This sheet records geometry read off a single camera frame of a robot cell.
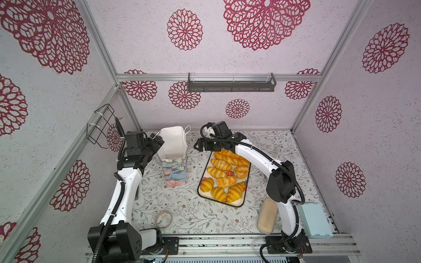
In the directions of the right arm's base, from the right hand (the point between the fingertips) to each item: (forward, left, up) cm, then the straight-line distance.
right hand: (199, 144), depth 86 cm
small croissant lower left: (-16, -4, -16) cm, 23 cm away
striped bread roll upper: (-2, -12, -16) cm, 21 cm away
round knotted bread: (-6, -24, -17) cm, 30 cm away
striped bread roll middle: (-7, -9, -17) cm, 21 cm away
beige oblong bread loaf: (-30, -34, -17) cm, 49 cm away
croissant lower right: (-19, -19, -16) cm, 32 cm away
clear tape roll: (-33, +17, -19) cm, 41 cm away
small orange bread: (-13, -15, -16) cm, 26 cm away
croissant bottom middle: (-20, -11, -16) cm, 28 cm away
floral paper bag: (+1, +16, -12) cm, 20 cm away
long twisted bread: (+3, -19, -16) cm, 25 cm away
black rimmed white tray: (-20, -5, -19) cm, 28 cm away
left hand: (-4, +19, +6) cm, 21 cm away
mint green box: (-30, -60, -24) cm, 71 cm away
